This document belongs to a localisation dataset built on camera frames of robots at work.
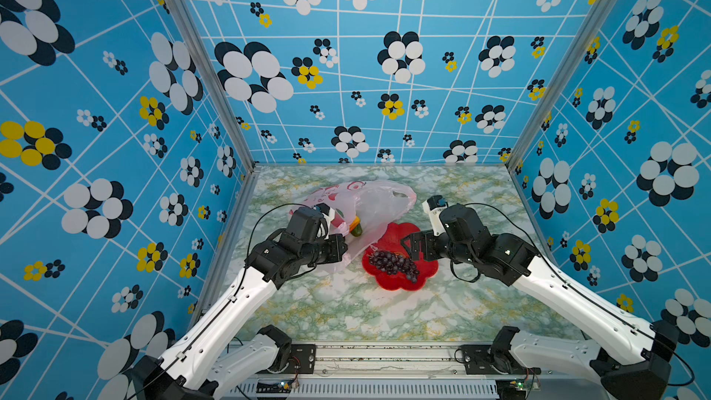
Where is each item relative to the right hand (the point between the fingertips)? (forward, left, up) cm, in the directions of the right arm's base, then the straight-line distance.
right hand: (418, 237), depth 72 cm
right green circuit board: (-30, -24, -24) cm, 45 cm away
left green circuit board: (-31, +35, -23) cm, 52 cm away
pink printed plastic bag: (+22, +11, -15) cm, 29 cm away
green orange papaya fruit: (+14, +18, -18) cm, 29 cm away
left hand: (-1, +17, -2) cm, 17 cm away
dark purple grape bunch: (+1, +6, -18) cm, 19 cm away
